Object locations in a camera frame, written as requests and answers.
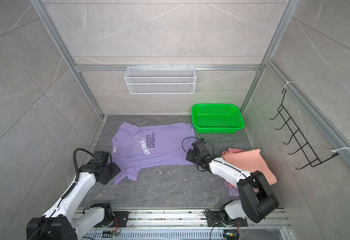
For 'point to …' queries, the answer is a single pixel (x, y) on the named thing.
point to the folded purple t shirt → (233, 191)
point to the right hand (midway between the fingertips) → (190, 154)
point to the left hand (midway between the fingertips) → (115, 168)
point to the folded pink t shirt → (250, 161)
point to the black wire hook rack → (311, 158)
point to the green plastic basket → (217, 118)
